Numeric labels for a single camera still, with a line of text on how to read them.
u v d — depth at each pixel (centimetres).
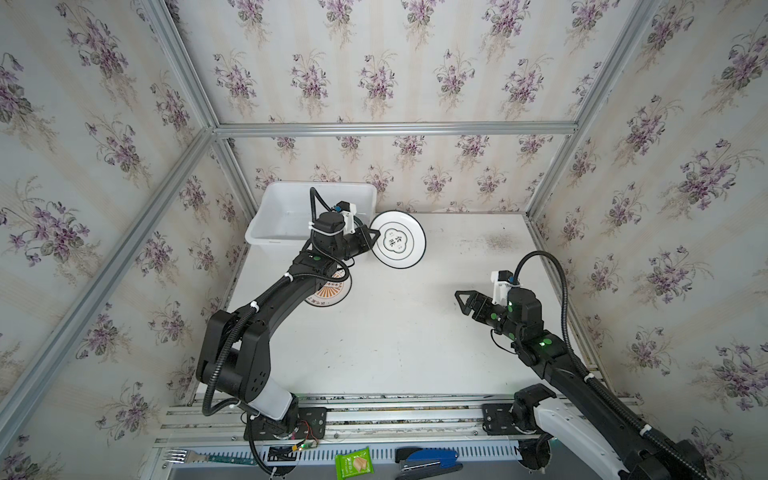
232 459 68
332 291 98
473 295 72
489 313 71
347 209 76
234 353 44
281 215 115
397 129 95
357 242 73
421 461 67
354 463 67
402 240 84
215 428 74
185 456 69
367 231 74
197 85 83
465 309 73
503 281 72
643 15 72
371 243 78
